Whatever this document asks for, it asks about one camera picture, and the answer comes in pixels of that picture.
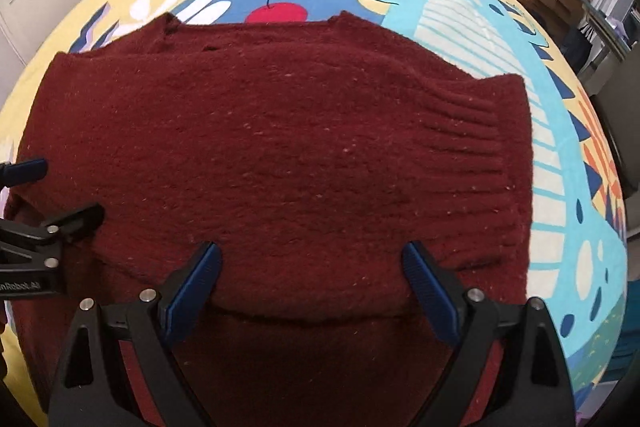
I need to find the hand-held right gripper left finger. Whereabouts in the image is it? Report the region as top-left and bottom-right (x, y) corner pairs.
(47, 241), (223, 427)

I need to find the dark bag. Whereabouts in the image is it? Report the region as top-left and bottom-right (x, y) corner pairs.
(560, 27), (599, 76)

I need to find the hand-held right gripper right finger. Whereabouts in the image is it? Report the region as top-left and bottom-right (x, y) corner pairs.
(401, 241), (576, 427)

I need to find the dark red knit sweater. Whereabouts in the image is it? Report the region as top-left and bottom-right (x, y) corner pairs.
(5, 11), (534, 427)

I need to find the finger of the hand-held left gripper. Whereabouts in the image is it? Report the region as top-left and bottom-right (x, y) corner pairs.
(0, 158), (49, 188)
(0, 203), (106, 275)

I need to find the yellow dinosaur printed blanket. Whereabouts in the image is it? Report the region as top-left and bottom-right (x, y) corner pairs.
(0, 0), (632, 410)

